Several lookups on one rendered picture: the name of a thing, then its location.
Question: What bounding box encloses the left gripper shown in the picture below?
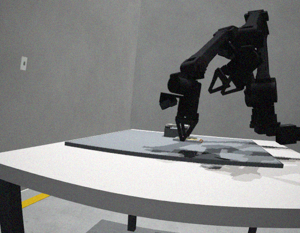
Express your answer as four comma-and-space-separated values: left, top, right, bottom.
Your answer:
208, 65, 253, 95

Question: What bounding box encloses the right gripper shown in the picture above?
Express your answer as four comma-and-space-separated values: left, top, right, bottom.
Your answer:
175, 96, 199, 142

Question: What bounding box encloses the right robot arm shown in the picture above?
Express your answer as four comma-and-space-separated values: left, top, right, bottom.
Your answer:
159, 26, 260, 124

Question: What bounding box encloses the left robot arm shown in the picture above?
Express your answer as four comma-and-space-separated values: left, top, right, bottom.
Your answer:
218, 9, 280, 129

